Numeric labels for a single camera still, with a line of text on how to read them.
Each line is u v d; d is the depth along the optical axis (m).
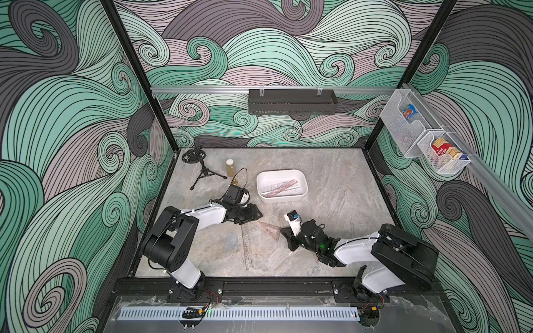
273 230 0.88
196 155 0.86
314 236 0.65
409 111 0.84
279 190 1.01
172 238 0.46
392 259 0.44
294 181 1.05
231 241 0.86
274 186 1.04
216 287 0.74
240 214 0.78
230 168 1.02
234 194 0.74
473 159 0.61
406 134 0.82
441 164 0.66
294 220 0.75
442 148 0.66
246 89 0.94
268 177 1.05
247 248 0.84
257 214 0.86
